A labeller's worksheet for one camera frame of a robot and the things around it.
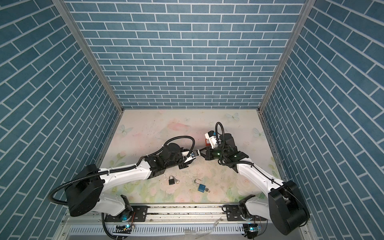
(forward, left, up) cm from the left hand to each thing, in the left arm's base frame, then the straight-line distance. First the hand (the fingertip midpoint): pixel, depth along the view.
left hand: (194, 153), depth 81 cm
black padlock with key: (-10, +13, -13) cm, 21 cm away
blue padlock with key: (-15, -4, -13) cm, 20 cm away
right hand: (0, -1, +2) cm, 3 cm away
